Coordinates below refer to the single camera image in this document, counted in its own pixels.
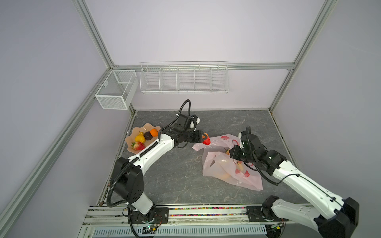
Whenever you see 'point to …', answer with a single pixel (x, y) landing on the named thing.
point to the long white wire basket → (184, 77)
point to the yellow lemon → (140, 138)
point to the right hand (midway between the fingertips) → (228, 149)
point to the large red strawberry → (206, 139)
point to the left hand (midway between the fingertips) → (204, 137)
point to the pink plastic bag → (218, 162)
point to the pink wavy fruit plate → (130, 138)
